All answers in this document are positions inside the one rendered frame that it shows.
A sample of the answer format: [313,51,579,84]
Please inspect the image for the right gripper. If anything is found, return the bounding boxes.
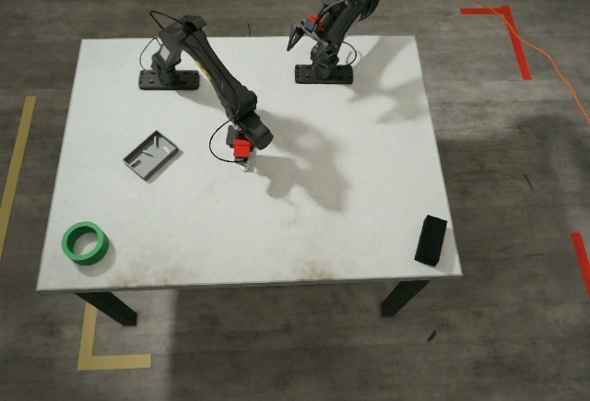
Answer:
[226,124,254,158]

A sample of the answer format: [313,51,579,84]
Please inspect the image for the green ring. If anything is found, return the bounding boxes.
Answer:
[62,221,109,265]

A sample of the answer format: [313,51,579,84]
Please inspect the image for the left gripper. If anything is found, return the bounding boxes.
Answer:
[287,9,336,68]

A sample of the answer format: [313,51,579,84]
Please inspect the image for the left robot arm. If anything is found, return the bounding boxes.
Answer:
[295,0,379,83]

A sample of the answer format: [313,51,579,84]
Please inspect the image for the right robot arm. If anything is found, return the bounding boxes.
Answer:
[138,15,274,150]

